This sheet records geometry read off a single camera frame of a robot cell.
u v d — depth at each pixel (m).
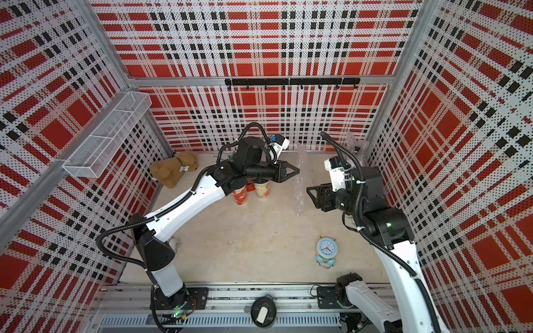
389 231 0.39
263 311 0.63
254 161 0.56
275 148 0.62
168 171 1.00
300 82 0.89
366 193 0.43
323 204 0.53
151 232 0.44
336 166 0.52
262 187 0.91
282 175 0.59
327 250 0.81
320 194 0.53
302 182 0.72
